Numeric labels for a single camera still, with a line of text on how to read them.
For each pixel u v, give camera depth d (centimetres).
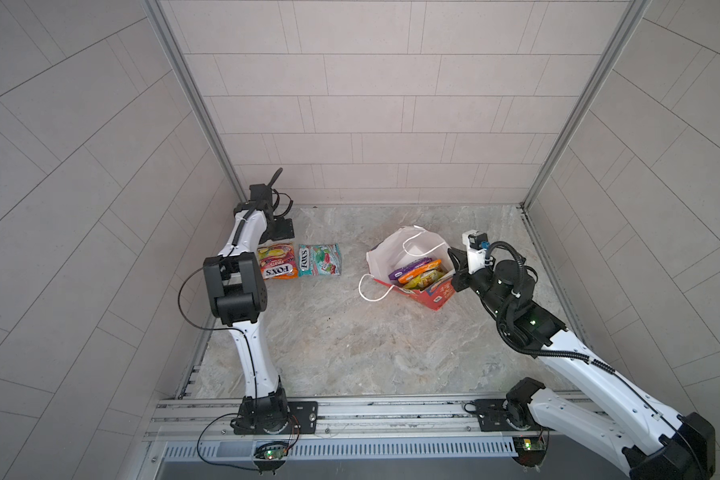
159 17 71
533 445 69
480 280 62
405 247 95
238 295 54
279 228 86
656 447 39
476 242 59
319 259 97
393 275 86
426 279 81
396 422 71
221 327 54
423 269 83
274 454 64
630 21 72
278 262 96
